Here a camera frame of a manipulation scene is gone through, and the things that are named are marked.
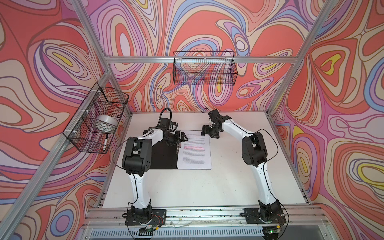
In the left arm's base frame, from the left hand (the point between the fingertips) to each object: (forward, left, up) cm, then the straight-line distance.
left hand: (183, 139), depth 99 cm
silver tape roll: (-10, +36, +29) cm, 47 cm away
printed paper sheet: (-9, -7, -3) cm, 12 cm away
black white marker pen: (-16, +37, +21) cm, 45 cm away
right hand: (+3, -16, -2) cm, 17 cm away
